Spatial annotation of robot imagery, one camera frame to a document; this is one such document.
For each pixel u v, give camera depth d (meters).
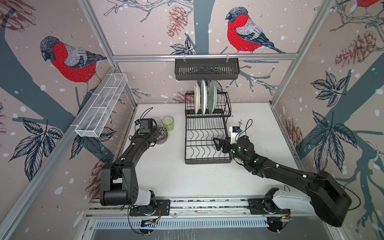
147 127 0.70
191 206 0.75
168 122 1.05
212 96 0.76
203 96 0.74
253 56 0.95
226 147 0.72
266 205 0.67
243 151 0.61
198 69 1.05
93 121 0.71
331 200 0.41
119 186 0.42
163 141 0.92
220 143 0.73
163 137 0.96
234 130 0.72
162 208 0.73
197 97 0.78
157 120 1.02
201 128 1.04
